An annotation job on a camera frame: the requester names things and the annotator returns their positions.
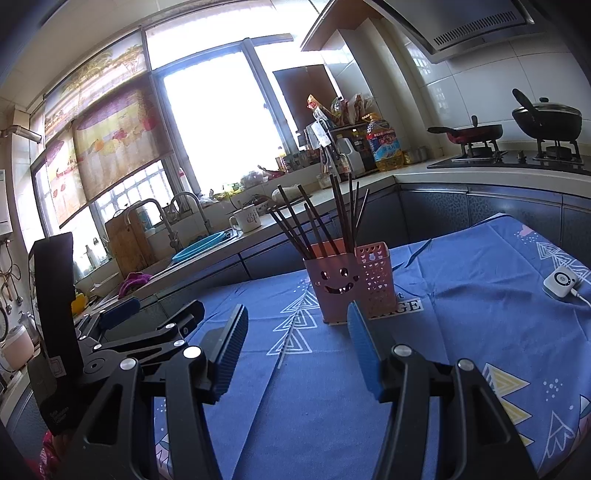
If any blue printed tablecloth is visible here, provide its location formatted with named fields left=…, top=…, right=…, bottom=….
left=152, top=213, right=591, bottom=480

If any narrow fruit print roller blind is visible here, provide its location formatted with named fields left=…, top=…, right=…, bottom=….
left=30, top=134, right=88, bottom=227

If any white oblong object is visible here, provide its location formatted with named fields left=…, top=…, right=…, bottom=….
left=271, top=185, right=302, bottom=204

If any red frying pan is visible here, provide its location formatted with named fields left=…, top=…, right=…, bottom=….
left=427, top=115, right=504, bottom=144

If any kitchen counter with cabinets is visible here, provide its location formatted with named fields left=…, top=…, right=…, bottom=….
left=9, top=166, right=591, bottom=370

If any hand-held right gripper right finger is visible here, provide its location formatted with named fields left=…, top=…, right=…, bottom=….
left=347, top=300, right=539, bottom=480

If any blue plastic basin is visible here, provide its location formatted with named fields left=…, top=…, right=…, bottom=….
left=172, top=231, right=229, bottom=264

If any pile of snack packets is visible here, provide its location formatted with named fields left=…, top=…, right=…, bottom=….
left=307, top=93, right=384, bottom=126

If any black wok with lid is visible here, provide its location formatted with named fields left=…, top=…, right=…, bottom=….
left=512, top=89, right=583, bottom=141

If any pink rice cooker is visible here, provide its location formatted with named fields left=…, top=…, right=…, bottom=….
left=0, top=324, right=35, bottom=372

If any bundle of wooden chopsticks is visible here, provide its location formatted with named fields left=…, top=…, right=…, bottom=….
left=267, top=173, right=371, bottom=260

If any white water heater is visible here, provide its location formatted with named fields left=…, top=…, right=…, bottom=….
left=0, top=168, right=14, bottom=236

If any brown cardboard sheet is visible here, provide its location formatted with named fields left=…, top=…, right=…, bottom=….
left=272, top=65, right=339, bottom=136

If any steel range hood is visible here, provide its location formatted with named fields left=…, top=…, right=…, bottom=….
left=369, top=0, right=539, bottom=65

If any pink plastic utensil holder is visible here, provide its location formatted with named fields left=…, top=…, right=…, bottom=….
left=302, top=241, right=399, bottom=326

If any wall cabinet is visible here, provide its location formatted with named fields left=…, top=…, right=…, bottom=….
left=300, top=0, right=384, bottom=52

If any grey exhaust pipe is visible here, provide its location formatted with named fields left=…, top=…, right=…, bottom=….
left=0, top=124, right=42, bottom=144

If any row of spice jars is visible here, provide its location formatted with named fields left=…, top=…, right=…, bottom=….
left=276, top=150, right=319, bottom=174

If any white round button device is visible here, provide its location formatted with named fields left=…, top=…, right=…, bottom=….
left=542, top=266, right=578, bottom=298

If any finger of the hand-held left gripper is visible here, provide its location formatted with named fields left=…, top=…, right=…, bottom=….
left=85, top=300, right=205, bottom=377
left=76, top=298, right=140, bottom=340

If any yellow cooking oil bottle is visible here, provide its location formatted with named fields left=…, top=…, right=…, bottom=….
left=366, top=117, right=403, bottom=173

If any pink cloth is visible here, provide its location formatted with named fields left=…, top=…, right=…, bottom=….
left=117, top=272, right=153, bottom=300

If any wide fruit print roller blind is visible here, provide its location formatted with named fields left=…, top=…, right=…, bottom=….
left=71, top=74, right=175, bottom=204

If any steel kitchen faucet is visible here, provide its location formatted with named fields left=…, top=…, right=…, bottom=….
left=168, top=191, right=213, bottom=236
left=124, top=198, right=178, bottom=252

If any white plastic jug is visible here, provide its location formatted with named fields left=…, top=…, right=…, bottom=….
left=335, top=138, right=365, bottom=176

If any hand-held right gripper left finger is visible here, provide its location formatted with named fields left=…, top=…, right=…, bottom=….
left=69, top=304, right=250, bottom=480

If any white printed mug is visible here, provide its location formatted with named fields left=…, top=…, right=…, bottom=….
left=229, top=208, right=262, bottom=233

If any black gas stove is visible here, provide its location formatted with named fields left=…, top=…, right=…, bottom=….
left=427, top=138, right=591, bottom=175

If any wooden cutting board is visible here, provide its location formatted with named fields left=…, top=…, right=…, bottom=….
left=105, top=206, right=155, bottom=278

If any dark sauce bottle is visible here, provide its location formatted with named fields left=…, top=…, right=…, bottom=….
left=353, top=131, right=377, bottom=172

